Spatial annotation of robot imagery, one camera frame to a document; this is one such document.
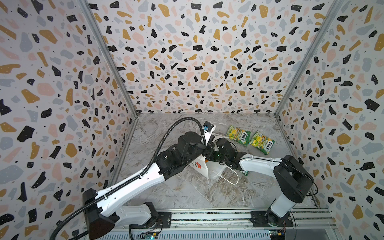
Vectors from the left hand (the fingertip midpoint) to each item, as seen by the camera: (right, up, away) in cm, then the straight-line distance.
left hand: (215, 134), depth 65 cm
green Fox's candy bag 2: (+36, -7, +38) cm, 53 cm away
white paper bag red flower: (-2, -20, +17) cm, 26 cm away
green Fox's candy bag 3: (+20, -24, +23) cm, 39 cm away
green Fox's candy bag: (+21, -3, +42) cm, 47 cm away
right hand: (-6, -11, +22) cm, 25 cm away
